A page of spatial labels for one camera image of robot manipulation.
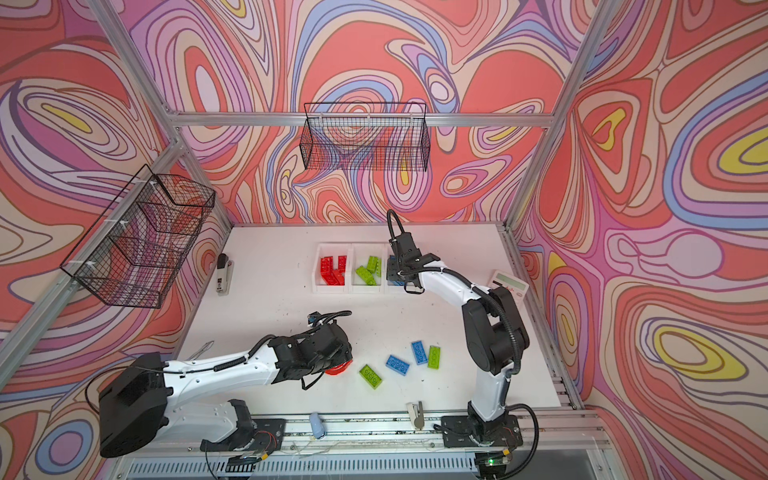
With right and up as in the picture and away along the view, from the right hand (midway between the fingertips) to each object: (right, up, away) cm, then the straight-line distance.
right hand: (402, 275), depth 95 cm
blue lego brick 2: (+5, -22, -9) cm, 24 cm away
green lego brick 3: (-9, +3, +9) cm, 13 cm away
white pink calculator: (+39, -4, +4) cm, 39 cm away
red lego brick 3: (-23, -2, +6) cm, 24 cm away
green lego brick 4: (-12, -1, +6) cm, 14 cm away
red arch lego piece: (-19, -26, -12) cm, 34 cm away
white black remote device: (-61, 0, +6) cm, 61 cm away
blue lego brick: (-2, -25, -11) cm, 27 cm away
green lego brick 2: (+9, -23, -9) cm, 27 cm away
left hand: (-14, -21, -13) cm, 28 cm away
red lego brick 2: (-21, +4, +11) cm, 24 cm away
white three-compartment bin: (-17, +2, +3) cm, 17 cm away
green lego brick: (-10, -27, -13) cm, 32 cm away
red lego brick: (-26, +3, +7) cm, 27 cm away
